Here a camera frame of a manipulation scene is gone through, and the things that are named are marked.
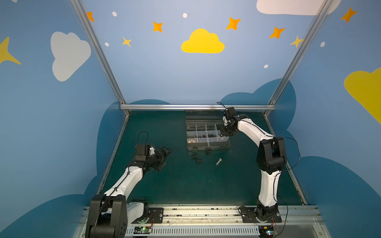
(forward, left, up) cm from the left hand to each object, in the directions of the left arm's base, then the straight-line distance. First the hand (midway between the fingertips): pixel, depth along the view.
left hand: (172, 155), depth 85 cm
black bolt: (+9, -23, -10) cm, 27 cm away
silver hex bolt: (+2, -30, -9) cm, 31 cm away
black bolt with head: (+2, -16, -11) cm, 20 cm away
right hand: (+20, -34, -2) cm, 40 cm away
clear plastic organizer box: (+28, -20, -11) cm, 36 cm away
